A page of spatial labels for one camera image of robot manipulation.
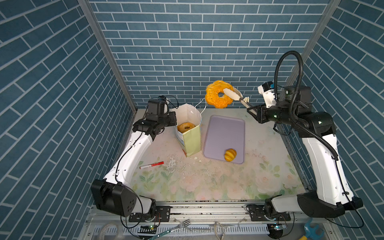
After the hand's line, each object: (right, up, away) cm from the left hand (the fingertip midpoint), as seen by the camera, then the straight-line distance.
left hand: (175, 115), depth 78 cm
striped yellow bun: (+31, -24, +13) cm, 41 cm away
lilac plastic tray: (+31, -12, +29) cm, 44 cm away
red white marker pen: (-16, -30, +11) cm, 35 cm away
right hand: (+33, +3, -16) cm, 37 cm away
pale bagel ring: (+2, -6, +18) cm, 19 cm away
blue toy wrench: (+65, -54, -10) cm, 85 cm away
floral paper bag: (+7, -8, -3) cm, 11 cm away
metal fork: (+4, -52, -9) cm, 53 cm away
